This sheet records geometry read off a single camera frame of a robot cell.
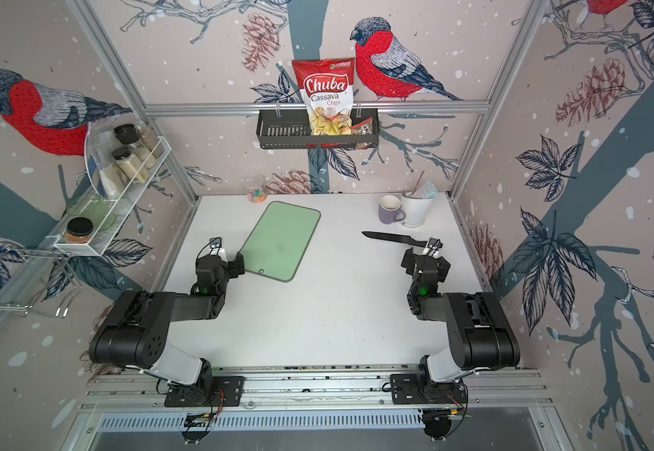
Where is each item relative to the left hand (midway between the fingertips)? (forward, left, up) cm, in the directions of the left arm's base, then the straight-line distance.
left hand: (228, 247), depth 94 cm
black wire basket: (+32, -21, +25) cm, 46 cm away
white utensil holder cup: (+17, -67, +1) cm, 69 cm away
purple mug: (+17, -57, +1) cm, 59 cm away
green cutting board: (+6, -14, -7) cm, 17 cm away
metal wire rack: (-26, +30, +27) cm, 48 cm away
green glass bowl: (-5, +26, +27) cm, 37 cm away
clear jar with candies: (+32, -2, -4) cm, 33 cm away
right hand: (-1, -67, 0) cm, 67 cm away
